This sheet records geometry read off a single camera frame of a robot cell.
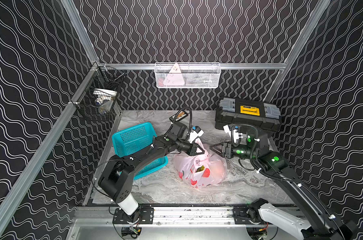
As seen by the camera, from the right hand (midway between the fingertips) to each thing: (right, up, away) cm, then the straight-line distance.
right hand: (213, 145), depth 68 cm
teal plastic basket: (-46, 0, +35) cm, 58 cm away
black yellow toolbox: (+40, +15, +26) cm, 50 cm away
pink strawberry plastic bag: (-5, -12, +5) cm, 14 cm away
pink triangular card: (-19, +37, +22) cm, 47 cm away
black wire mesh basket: (-65, +27, +22) cm, 73 cm away
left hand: (-3, -3, +8) cm, 9 cm away
